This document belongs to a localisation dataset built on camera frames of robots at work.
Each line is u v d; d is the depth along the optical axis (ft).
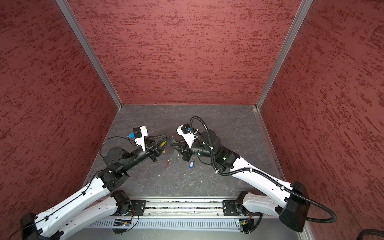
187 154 1.86
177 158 2.20
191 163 2.94
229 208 2.43
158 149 1.96
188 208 2.49
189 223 2.33
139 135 1.70
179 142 2.02
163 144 2.03
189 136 1.84
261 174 1.48
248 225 2.36
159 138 1.97
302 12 2.38
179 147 2.04
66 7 2.33
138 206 2.44
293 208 1.24
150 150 1.80
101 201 1.95
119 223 2.37
